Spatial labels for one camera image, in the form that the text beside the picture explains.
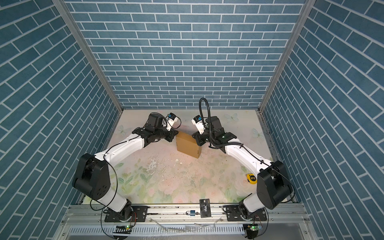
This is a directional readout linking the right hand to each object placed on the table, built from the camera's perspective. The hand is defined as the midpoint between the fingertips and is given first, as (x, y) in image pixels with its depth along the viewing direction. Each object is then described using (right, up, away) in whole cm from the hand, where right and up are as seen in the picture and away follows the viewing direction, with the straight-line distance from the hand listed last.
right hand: (191, 134), depth 83 cm
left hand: (-8, +1, +5) cm, 10 cm away
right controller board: (+30, -46, -11) cm, 56 cm away
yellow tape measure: (+34, -26, +2) cm, 43 cm away
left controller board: (-33, -46, -10) cm, 58 cm away
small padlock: (0, -39, -8) cm, 40 cm away
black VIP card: (+7, -38, -6) cm, 39 cm away
